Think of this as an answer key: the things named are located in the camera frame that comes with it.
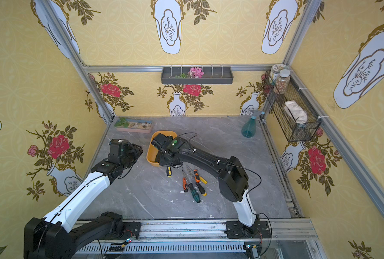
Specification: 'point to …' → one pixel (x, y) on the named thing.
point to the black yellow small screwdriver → (169, 171)
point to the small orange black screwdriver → (185, 185)
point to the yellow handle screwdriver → (203, 180)
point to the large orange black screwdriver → (200, 188)
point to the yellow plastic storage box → (152, 150)
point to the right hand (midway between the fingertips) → (169, 157)
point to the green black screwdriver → (196, 195)
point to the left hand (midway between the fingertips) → (134, 148)
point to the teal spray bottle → (249, 128)
